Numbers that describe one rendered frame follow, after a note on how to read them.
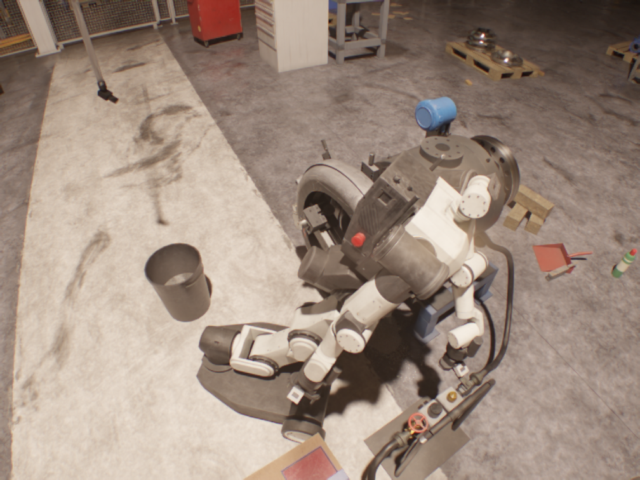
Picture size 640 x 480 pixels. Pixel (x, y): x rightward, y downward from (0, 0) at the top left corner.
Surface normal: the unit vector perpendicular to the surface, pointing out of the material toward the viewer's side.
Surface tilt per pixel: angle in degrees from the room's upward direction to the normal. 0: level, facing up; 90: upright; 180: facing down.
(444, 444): 0
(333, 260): 17
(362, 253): 82
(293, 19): 90
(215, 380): 0
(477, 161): 23
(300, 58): 90
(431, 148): 0
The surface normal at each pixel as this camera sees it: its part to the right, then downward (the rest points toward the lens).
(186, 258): -0.16, 0.66
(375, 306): -0.47, 0.51
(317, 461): 0.00, -0.71
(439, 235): 0.03, -0.07
